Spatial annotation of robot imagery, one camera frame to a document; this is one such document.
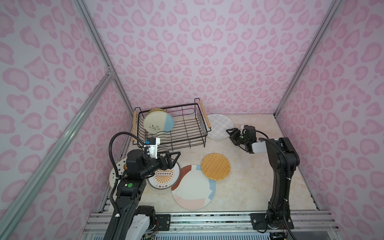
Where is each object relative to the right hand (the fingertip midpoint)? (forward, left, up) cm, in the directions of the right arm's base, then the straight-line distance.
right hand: (228, 131), depth 103 cm
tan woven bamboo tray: (-23, +10, -6) cm, 26 cm away
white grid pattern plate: (+11, +5, -5) cm, 13 cm away
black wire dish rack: (+4, +39, 0) cm, 39 cm away
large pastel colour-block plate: (-37, +24, -7) cm, 45 cm away
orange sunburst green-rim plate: (-32, +39, -5) cm, 51 cm away
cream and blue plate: (+3, +48, +6) cm, 49 cm away
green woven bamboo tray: (+11, +49, +10) cm, 51 cm away
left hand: (-29, +31, +21) cm, 47 cm away
